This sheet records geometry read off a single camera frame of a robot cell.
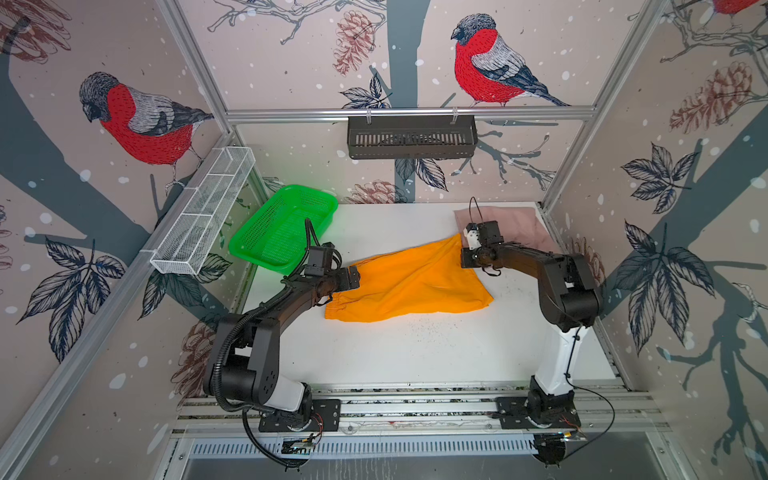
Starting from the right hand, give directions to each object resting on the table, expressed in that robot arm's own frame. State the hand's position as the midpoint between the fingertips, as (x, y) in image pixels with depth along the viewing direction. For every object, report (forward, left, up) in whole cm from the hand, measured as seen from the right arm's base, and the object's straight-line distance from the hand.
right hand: (463, 259), depth 103 cm
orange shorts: (-9, +12, 0) cm, 14 cm away
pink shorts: (+15, -22, +2) cm, 27 cm away
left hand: (-13, +39, +8) cm, 42 cm away
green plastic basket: (+8, +71, +2) cm, 72 cm away
